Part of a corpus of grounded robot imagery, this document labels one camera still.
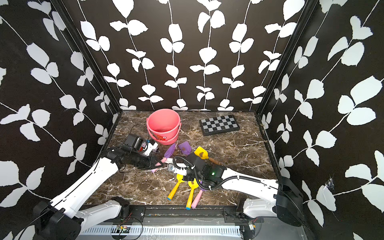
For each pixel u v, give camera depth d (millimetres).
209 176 540
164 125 1076
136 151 638
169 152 816
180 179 860
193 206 740
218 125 1099
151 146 719
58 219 366
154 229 701
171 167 614
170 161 774
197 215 748
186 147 985
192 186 838
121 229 705
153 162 658
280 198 405
